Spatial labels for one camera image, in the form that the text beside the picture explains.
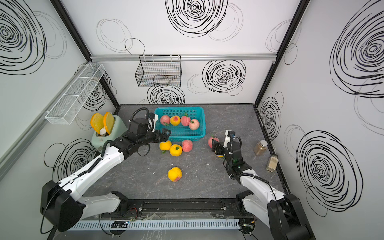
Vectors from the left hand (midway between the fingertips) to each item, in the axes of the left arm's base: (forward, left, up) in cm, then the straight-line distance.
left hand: (164, 131), depth 79 cm
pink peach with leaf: (+19, -10, -13) cm, 25 cm away
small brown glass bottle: (-2, -55, -11) cm, 56 cm away
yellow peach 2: (-5, -32, -17) cm, 37 cm away
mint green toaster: (-4, +36, -5) cm, 37 cm away
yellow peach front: (-17, -6, -16) cm, 24 cm away
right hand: (0, -31, -8) cm, 32 cm away
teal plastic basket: (+13, -7, -19) cm, 24 cm away
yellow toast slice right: (+7, +33, -1) cm, 34 cm away
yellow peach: (0, +2, -15) cm, 15 cm away
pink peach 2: (+6, -26, -16) cm, 31 cm away
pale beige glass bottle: (-9, -62, -17) cm, 65 cm away
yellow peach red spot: (+19, -2, -14) cm, 24 cm away
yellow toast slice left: (+4, +38, +1) cm, 38 cm away
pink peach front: (+17, -16, -15) cm, 27 cm away
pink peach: (0, -12, -15) cm, 19 cm away
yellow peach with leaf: (-3, -5, -15) cm, 16 cm away
